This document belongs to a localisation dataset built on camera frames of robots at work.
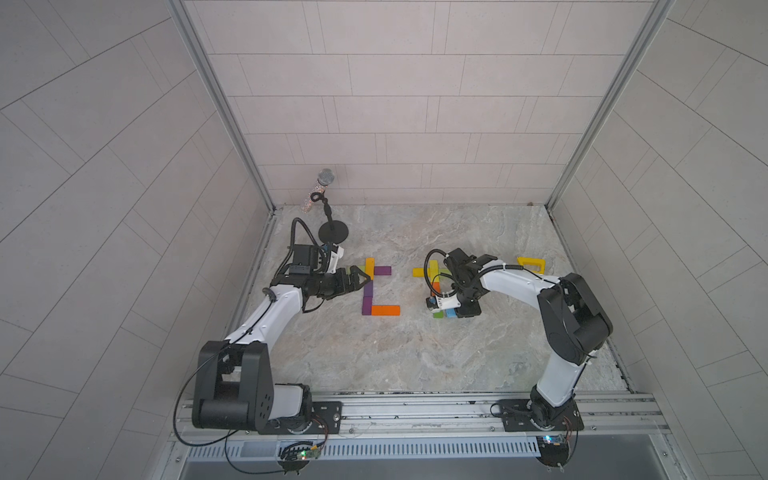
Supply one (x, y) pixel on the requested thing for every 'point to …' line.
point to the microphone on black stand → (332, 231)
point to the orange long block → (385, 310)
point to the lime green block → (443, 277)
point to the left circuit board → (294, 457)
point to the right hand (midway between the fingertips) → (458, 304)
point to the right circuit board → (554, 449)
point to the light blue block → (451, 313)
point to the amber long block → (370, 268)
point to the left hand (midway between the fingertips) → (362, 278)
